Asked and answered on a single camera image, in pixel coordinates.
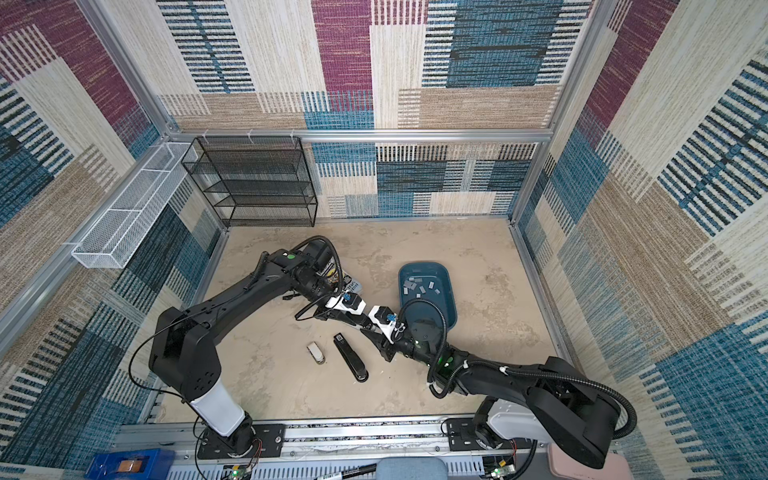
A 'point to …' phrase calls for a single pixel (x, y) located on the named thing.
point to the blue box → (139, 464)
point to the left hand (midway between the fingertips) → (357, 308)
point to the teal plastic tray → (429, 271)
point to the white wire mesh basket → (111, 241)
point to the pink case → (562, 466)
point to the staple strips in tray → (411, 285)
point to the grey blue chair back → (411, 468)
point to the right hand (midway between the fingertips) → (367, 327)
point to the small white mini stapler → (316, 353)
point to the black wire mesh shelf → (255, 181)
